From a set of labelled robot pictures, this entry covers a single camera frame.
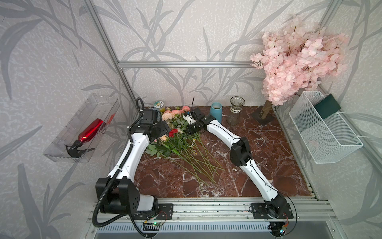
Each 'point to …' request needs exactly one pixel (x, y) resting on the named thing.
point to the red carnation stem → (172, 133)
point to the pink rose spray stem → (180, 119)
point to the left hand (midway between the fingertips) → (163, 130)
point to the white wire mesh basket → (329, 140)
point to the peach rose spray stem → (166, 116)
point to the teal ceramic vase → (216, 111)
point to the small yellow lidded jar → (158, 104)
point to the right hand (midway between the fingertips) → (185, 129)
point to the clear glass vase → (237, 102)
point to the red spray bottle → (88, 133)
